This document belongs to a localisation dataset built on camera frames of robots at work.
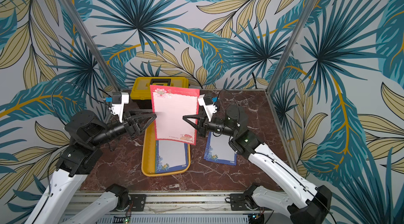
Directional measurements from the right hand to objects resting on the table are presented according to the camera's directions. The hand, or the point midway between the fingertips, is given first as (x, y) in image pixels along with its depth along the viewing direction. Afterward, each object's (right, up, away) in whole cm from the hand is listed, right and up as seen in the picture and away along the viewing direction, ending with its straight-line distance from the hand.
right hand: (184, 117), depth 58 cm
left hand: (-11, 0, -3) cm, 11 cm away
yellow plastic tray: (-22, -27, +26) cm, 43 cm away
